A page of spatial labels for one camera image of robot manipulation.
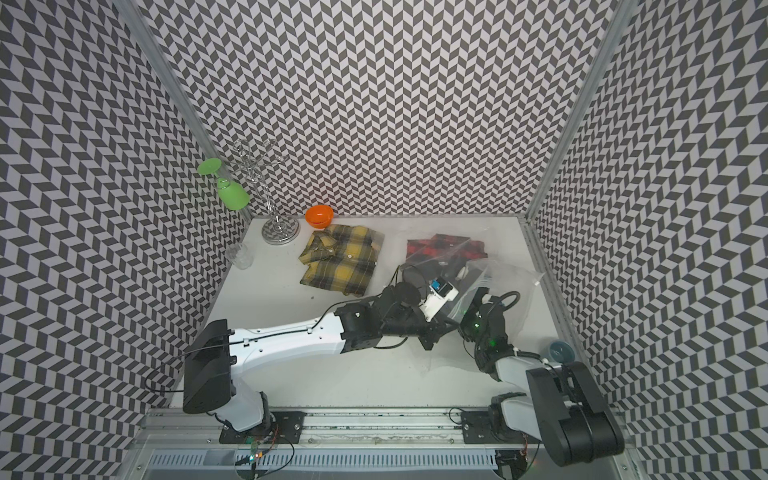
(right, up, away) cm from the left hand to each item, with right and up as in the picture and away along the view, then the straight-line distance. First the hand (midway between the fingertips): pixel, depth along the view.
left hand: (456, 330), depth 67 cm
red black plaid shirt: (+4, +19, +37) cm, 42 cm away
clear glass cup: (-71, +15, +40) cm, 83 cm away
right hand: (+2, -1, +22) cm, 22 cm away
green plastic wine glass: (-69, +36, +30) cm, 83 cm away
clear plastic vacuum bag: (+17, +10, +20) cm, 28 cm away
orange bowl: (-44, +30, +48) cm, 72 cm away
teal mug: (+31, -9, +12) cm, 34 cm away
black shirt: (+6, +11, +21) cm, 24 cm away
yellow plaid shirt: (-33, +15, +34) cm, 50 cm away
